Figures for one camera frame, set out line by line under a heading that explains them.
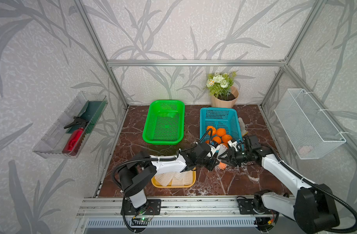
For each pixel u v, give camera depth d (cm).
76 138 59
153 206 73
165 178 78
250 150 66
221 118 108
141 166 50
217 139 94
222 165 80
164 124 108
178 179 80
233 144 79
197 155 65
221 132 97
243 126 107
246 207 72
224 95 104
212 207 75
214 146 74
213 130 100
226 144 81
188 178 79
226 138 94
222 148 78
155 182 78
